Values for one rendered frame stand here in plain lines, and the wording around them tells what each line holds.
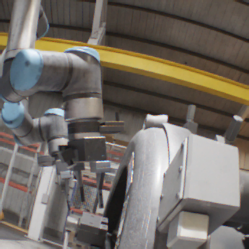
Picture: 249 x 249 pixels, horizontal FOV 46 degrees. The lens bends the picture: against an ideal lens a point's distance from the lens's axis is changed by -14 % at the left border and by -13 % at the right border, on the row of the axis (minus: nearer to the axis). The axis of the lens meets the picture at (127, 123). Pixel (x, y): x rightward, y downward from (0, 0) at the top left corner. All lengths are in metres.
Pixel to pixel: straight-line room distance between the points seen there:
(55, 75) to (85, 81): 0.08
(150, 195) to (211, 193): 0.14
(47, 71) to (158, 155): 0.28
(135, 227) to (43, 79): 0.36
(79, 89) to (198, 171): 0.40
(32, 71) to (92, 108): 0.17
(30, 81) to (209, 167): 0.41
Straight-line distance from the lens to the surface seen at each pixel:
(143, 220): 0.46
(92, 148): 0.67
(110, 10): 10.61
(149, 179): 0.51
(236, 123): 0.53
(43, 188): 8.26
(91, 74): 0.72
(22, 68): 0.65
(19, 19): 0.85
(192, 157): 0.39
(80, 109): 0.70
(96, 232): 0.87
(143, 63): 9.12
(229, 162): 0.42
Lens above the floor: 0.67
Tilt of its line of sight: 21 degrees up
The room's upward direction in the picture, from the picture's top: 15 degrees clockwise
